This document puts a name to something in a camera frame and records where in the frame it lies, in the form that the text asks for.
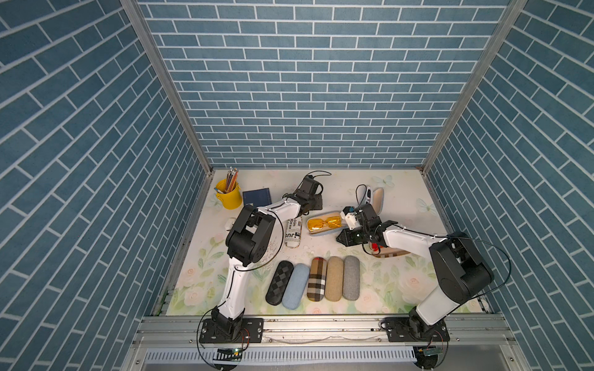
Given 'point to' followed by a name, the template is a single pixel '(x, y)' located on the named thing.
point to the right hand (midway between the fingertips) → (340, 238)
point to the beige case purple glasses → (334, 279)
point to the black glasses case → (279, 283)
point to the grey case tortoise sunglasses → (351, 280)
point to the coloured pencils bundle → (231, 179)
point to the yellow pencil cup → (230, 199)
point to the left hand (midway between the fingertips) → (324, 202)
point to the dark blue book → (258, 197)
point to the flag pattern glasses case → (293, 231)
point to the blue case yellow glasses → (326, 230)
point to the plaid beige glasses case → (317, 279)
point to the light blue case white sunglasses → (378, 196)
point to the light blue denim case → (295, 291)
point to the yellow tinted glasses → (316, 225)
